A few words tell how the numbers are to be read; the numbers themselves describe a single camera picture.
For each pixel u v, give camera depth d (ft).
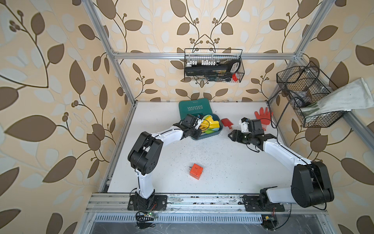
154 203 2.40
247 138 2.43
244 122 2.64
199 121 2.80
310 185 1.37
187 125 2.46
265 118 3.66
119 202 2.50
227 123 3.43
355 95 1.86
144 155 1.62
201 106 3.67
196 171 2.64
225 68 2.66
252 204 2.39
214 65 2.77
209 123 3.35
